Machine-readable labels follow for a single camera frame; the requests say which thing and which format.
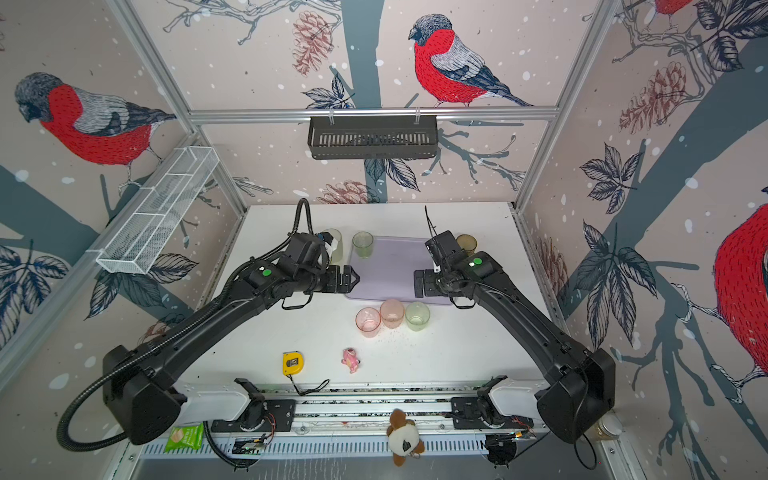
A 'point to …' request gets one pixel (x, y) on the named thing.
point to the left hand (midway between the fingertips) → (346, 278)
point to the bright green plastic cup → (363, 242)
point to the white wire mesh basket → (156, 209)
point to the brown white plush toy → (403, 438)
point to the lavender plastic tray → (388, 275)
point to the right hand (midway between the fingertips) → (428, 288)
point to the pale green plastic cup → (417, 315)
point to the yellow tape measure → (292, 362)
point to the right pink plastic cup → (392, 313)
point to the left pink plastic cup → (368, 320)
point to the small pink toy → (350, 358)
